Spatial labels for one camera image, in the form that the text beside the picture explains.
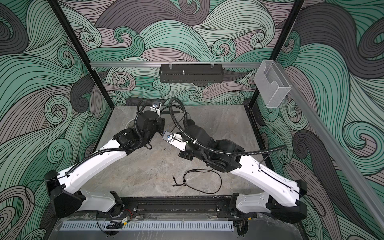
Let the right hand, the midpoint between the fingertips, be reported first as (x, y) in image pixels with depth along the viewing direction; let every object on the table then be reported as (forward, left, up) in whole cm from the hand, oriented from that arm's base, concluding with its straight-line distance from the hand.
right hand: (180, 138), depth 61 cm
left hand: (+16, +11, -3) cm, 19 cm away
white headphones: (+29, +42, -31) cm, 60 cm away
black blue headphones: (+9, -3, -1) cm, 10 cm away
